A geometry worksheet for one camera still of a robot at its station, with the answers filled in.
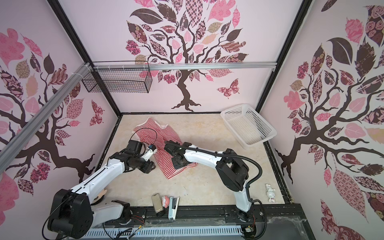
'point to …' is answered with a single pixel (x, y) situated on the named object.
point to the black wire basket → (119, 80)
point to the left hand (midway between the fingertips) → (150, 166)
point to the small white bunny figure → (270, 193)
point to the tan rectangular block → (157, 202)
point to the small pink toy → (165, 201)
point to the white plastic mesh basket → (249, 127)
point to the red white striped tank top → (151, 133)
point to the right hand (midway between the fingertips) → (179, 162)
